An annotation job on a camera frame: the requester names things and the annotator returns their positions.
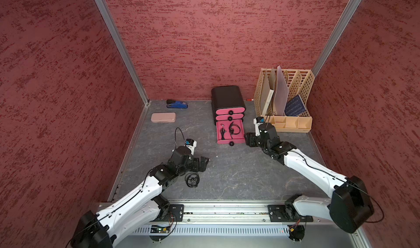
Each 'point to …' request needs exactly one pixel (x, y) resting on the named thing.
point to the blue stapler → (174, 104)
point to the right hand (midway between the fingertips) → (248, 137)
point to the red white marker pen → (252, 99)
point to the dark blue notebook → (294, 107)
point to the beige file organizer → (299, 82)
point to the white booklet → (271, 92)
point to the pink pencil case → (163, 117)
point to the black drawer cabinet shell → (226, 96)
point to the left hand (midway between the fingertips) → (200, 162)
